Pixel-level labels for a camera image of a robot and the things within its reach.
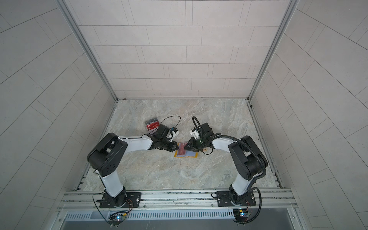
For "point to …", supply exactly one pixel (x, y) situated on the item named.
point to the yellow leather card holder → (189, 154)
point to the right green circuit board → (240, 215)
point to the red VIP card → (153, 125)
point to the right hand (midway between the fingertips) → (185, 149)
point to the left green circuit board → (116, 219)
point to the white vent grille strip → (158, 215)
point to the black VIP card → (150, 120)
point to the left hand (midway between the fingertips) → (182, 146)
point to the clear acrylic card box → (153, 130)
